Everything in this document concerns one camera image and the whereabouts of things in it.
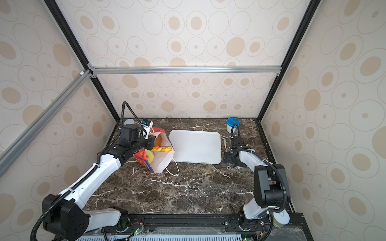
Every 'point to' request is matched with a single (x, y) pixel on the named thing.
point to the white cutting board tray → (198, 146)
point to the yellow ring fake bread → (150, 155)
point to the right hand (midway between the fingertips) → (234, 160)
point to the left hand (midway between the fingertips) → (158, 134)
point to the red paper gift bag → (162, 139)
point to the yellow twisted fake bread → (162, 149)
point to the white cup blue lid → (230, 121)
